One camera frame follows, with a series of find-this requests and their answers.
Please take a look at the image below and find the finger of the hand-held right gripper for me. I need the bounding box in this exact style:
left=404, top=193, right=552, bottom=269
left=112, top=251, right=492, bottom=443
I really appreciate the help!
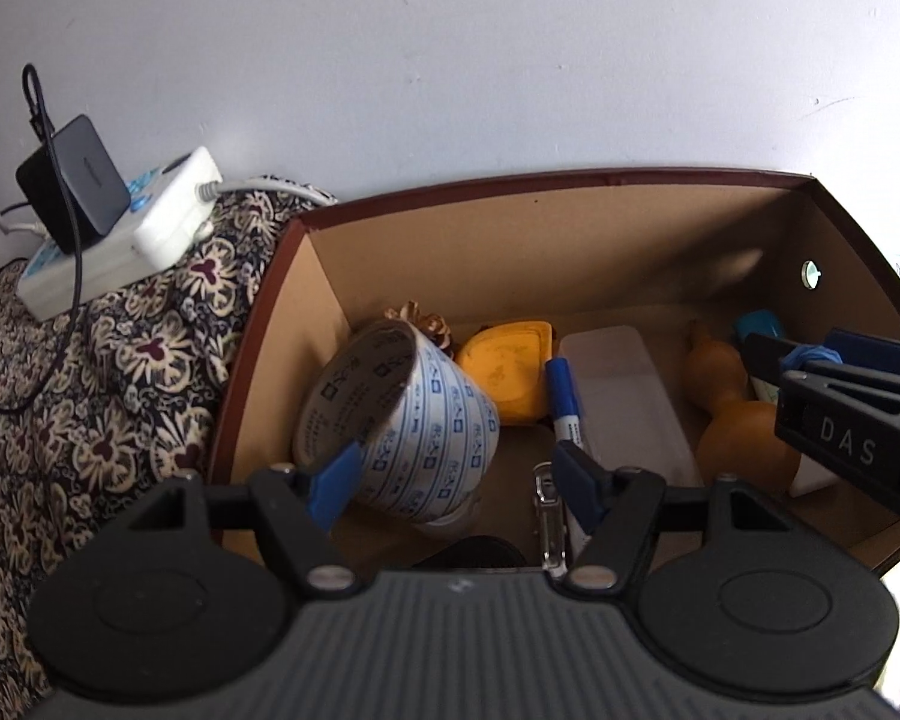
left=825, top=328, right=900, bottom=382
left=741, top=332, right=833, bottom=400

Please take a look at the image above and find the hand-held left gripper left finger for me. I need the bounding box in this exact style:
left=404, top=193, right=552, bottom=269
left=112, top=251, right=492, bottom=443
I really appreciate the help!
left=131, top=441, right=365, bottom=593

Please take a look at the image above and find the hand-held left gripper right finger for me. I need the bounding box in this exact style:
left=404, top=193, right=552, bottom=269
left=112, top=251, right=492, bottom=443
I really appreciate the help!
left=551, top=439, right=785, bottom=593

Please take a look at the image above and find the wooden gourd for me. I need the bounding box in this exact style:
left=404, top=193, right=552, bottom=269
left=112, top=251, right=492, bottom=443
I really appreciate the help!
left=681, top=319, right=803, bottom=496

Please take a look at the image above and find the blue whiteboard marker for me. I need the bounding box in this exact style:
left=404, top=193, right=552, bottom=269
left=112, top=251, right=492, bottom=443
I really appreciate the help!
left=544, top=356, right=597, bottom=560

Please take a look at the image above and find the translucent white plastic case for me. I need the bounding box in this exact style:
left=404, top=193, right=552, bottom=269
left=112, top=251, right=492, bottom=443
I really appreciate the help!
left=557, top=326, right=704, bottom=488

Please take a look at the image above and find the printed packing tape roll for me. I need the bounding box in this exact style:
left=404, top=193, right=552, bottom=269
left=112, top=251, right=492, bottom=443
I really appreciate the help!
left=292, top=319, right=502, bottom=526

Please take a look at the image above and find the brown cardboard box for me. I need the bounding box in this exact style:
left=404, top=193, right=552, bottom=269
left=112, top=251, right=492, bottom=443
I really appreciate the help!
left=206, top=169, right=900, bottom=578

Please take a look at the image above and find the small white block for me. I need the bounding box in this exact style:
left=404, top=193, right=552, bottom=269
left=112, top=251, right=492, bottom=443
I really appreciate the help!
left=789, top=457, right=841, bottom=500

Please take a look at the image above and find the silver metal clip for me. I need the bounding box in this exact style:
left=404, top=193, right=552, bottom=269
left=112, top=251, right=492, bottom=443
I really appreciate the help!
left=531, top=465, right=575, bottom=578

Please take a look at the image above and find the yellow plastic container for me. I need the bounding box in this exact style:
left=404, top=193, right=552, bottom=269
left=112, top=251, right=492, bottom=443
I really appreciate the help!
left=454, top=320, right=556, bottom=425

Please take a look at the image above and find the pine cone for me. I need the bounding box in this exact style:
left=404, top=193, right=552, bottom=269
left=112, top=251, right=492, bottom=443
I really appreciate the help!
left=384, top=301, right=455, bottom=353

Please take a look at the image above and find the dark floral patterned blanket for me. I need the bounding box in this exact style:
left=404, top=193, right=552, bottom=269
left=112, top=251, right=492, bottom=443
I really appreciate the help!
left=0, top=172, right=338, bottom=720

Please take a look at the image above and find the white power strip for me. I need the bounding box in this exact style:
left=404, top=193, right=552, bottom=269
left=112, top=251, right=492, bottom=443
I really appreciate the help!
left=16, top=146, right=222, bottom=322

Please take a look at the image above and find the black charger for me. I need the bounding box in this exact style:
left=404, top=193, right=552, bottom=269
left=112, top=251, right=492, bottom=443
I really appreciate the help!
left=15, top=114, right=132, bottom=256

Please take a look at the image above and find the white power cord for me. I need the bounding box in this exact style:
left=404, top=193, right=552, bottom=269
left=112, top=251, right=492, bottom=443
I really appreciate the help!
left=216, top=174, right=338, bottom=205

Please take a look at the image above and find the black charger cable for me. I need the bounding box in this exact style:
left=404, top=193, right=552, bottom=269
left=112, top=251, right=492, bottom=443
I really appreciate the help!
left=0, top=64, right=85, bottom=413

